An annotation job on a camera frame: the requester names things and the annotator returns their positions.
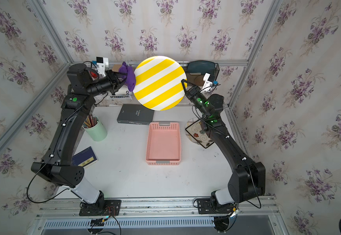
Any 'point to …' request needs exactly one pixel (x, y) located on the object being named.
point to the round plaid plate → (188, 123)
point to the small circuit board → (98, 222)
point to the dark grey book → (135, 114)
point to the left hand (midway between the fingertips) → (134, 78)
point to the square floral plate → (197, 143)
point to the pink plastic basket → (163, 144)
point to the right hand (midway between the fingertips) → (181, 82)
